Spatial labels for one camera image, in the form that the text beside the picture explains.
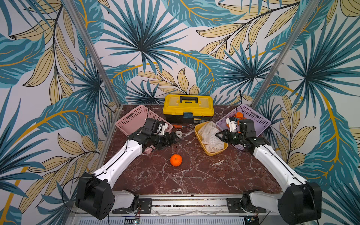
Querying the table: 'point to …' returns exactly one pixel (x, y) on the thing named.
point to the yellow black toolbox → (185, 108)
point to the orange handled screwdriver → (180, 126)
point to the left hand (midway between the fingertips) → (175, 144)
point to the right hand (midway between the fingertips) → (216, 134)
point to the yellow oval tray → (196, 128)
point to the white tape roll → (179, 132)
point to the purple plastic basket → (245, 111)
